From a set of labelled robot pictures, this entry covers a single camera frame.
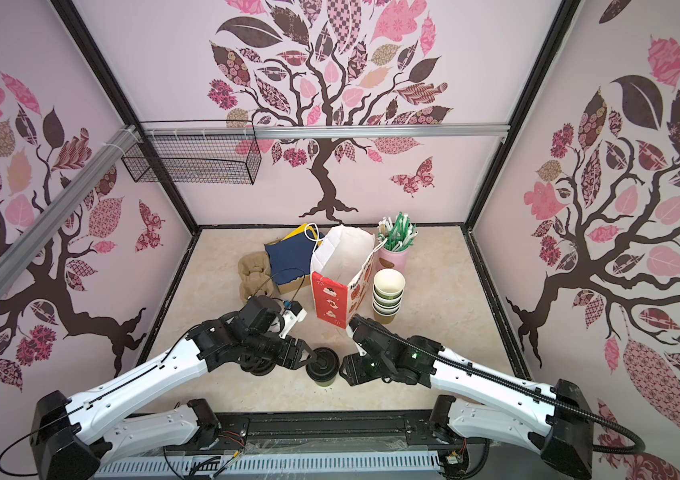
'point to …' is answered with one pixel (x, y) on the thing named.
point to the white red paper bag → (342, 267)
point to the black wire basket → (199, 152)
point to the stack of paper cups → (387, 295)
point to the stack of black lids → (257, 365)
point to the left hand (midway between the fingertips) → (305, 361)
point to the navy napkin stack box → (290, 258)
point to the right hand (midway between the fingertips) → (346, 368)
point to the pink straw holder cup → (389, 259)
